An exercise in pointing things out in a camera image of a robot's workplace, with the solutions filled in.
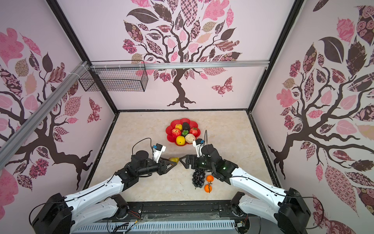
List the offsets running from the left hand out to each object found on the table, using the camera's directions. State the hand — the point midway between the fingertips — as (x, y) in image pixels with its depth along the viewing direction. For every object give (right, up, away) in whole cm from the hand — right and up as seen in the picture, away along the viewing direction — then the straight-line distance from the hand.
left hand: (174, 166), depth 76 cm
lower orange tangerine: (+19, -13, +2) cm, 23 cm away
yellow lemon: (+2, +12, +17) cm, 21 cm away
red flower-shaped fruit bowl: (+3, +17, +24) cm, 29 cm away
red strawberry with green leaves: (+11, +18, +24) cm, 32 cm away
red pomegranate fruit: (-1, +17, +24) cm, 29 cm away
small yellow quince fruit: (+1, +21, +27) cm, 34 cm away
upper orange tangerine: (+20, -9, +6) cm, 23 cm away
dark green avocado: (+6, +21, +29) cm, 36 cm away
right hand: (+6, +5, -2) cm, 7 cm away
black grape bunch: (+14, -9, +5) cm, 17 cm away
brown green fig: (+1, +4, -2) cm, 4 cm away
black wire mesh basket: (-42, +55, +18) cm, 71 cm away
